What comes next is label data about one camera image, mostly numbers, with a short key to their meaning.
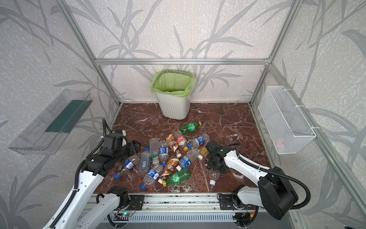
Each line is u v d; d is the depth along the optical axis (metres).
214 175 0.78
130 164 0.81
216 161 0.61
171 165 0.82
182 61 0.96
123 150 0.62
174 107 0.96
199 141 0.93
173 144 0.91
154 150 0.89
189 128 0.99
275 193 0.41
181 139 0.92
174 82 1.06
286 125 0.62
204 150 0.88
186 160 0.83
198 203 0.75
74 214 0.41
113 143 0.54
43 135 0.64
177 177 0.77
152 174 0.79
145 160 0.84
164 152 0.87
